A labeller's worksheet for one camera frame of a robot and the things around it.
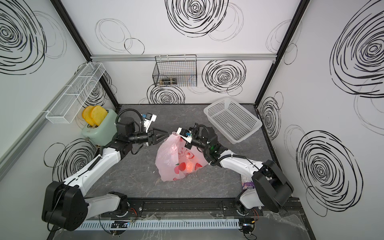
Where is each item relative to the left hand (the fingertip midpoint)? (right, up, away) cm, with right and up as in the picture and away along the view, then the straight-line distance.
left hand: (167, 135), depth 73 cm
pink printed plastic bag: (+4, -11, -4) cm, 12 cm away
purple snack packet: (+43, -27, +6) cm, 51 cm away
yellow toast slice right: (-44, +11, +16) cm, 48 cm away
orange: (+11, -18, +8) cm, 23 cm away
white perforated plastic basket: (+44, +5, +35) cm, 56 cm away
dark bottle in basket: (-3, +31, +15) cm, 35 cm away
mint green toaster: (-40, 0, +14) cm, 42 cm away
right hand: (+6, +3, +1) cm, 7 cm away
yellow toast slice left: (-50, +11, +13) cm, 53 cm away
